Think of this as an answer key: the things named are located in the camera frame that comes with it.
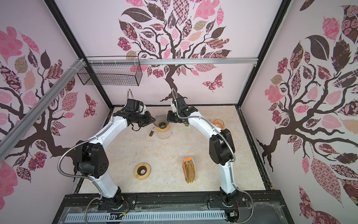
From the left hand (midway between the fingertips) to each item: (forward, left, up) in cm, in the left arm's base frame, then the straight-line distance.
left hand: (155, 121), depth 88 cm
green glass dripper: (+9, -22, -17) cm, 29 cm away
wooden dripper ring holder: (-3, -5, -6) cm, 8 cm away
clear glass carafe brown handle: (-1, -3, -16) cm, 16 cm away
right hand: (+3, -8, +1) cm, 9 cm away
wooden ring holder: (-26, +7, -18) cm, 32 cm away
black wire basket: (+32, +26, +17) cm, 44 cm away
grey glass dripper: (+3, -3, -3) cm, 5 cm away
